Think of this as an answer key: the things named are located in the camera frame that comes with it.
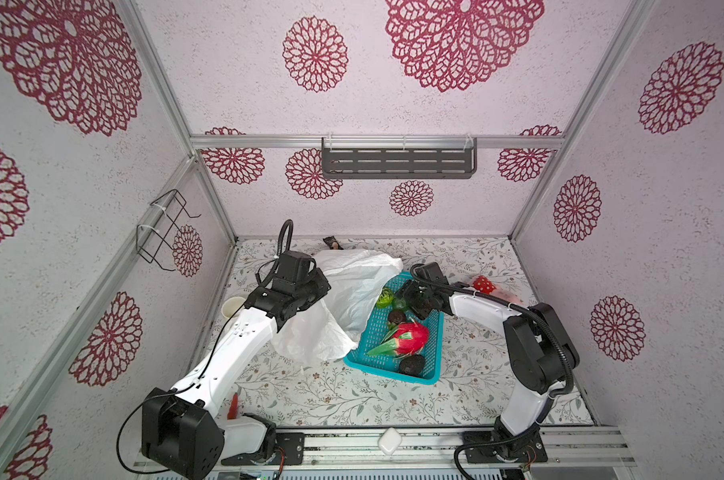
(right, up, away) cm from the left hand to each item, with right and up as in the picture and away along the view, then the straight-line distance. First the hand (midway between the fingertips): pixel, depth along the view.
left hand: (329, 283), depth 81 cm
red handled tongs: (-25, -33, -2) cm, 42 cm away
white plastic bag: (+1, -10, -12) cm, 16 cm away
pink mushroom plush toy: (+49, -2, +19) cm, 53 cm away
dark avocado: (+23, -23, +2) cm, 32 cm away
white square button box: (+16, -40, -5) cm, 43 cm away
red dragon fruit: (+21, -16, +4) cm, 27 cm away
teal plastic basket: (+16, -9, +12) cm, 22 cm away
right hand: (+20, -4, +14) cm, 25 cm away
